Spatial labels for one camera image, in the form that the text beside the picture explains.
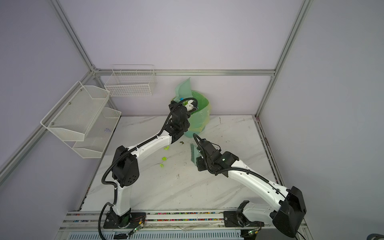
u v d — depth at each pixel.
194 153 0.86
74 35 0.77
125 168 0.51
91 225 0.73
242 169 0.48
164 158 0.95
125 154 0.49
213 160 0.56
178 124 0.65
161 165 0.93
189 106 0.77
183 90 0.84
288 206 0.38
